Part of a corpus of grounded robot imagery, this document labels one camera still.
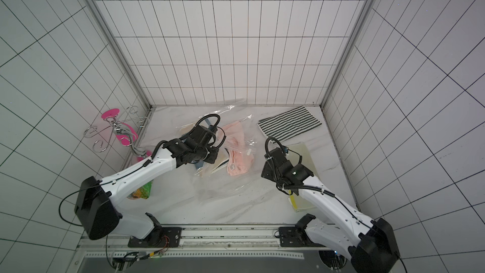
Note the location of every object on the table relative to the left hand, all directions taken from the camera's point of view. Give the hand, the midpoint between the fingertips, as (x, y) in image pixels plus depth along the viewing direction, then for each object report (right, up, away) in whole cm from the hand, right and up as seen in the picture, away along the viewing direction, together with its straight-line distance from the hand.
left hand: (211, 156), depth 82 cm
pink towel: (+13, -2, +10) cm, 17 cm away
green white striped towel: (+40, +13, +25) cm, 49 cm away
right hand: (+25, -5, 0) cm, 25 cm away
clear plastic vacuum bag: (+8, -15, +6) cm, 18 cm away
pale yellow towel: (+38, -20, -2) cm, 43 cm away
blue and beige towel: (+2, 0, -10) cm, 10 cm away
